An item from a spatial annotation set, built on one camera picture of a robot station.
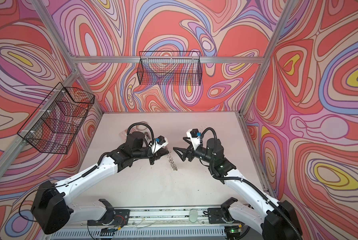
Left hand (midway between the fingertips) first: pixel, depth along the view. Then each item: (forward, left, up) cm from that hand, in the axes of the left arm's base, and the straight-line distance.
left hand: (169, 150), depth 75 cm
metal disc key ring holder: (-5, -1, -4) cm, 6 cm away
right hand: (+1, -6, +3) cm, 7 cm away
